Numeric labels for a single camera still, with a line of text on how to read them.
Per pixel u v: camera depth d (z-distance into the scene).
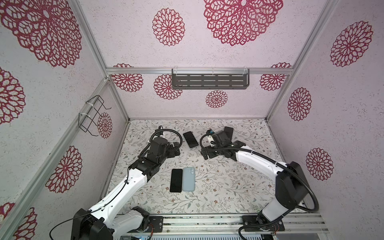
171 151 0.70
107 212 0.41
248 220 0.73
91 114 0.78
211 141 0.76
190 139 1.06
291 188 0.44
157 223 0.73
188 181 0.88
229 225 0.79
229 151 0.62
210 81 0.97
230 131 1.14
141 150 0.59
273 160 0.50
